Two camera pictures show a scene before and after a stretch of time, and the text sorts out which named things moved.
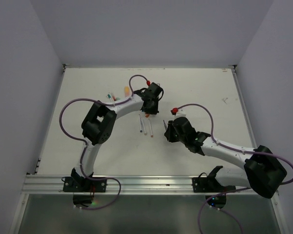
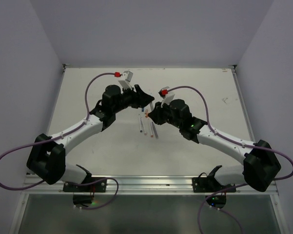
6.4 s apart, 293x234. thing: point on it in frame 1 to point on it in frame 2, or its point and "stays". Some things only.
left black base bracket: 82,185 stays
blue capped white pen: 141,129 stays
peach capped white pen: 145,133 stays
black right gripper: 168,132 to 154,115
